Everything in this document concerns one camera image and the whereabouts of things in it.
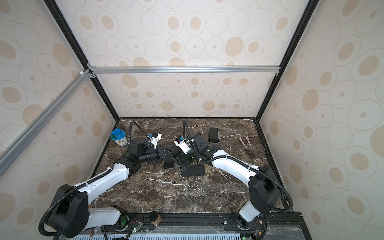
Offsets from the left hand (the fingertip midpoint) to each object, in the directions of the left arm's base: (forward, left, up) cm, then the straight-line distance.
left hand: (176, 150), depth 77 cm
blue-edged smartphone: (-7, -4, +2) cm, 9 cm away
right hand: (0, -2, -6) cm, 6 cm away
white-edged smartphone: (+25, -23, -23) cm, 41 cm away
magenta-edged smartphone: (+2, +7, -21) cm, 22 cm away
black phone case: (-2, -9, -21) cm, 23 cm away
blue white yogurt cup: (+18, +41, -11) cm, 46 cm away
